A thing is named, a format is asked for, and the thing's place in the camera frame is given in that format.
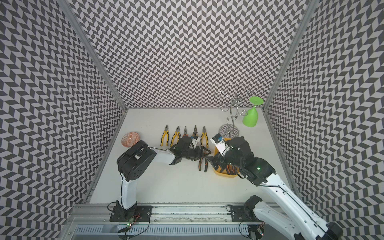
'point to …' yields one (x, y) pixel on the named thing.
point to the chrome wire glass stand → (233, 100)
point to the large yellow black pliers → (204, 133)
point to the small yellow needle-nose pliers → (195, 132)
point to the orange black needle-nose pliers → (185, 132)
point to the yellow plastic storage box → (215, 170)
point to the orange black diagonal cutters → (206, 152)
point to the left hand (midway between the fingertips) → (208, 155)
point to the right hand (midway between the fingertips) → (214, 154)
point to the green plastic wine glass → (251, 117)
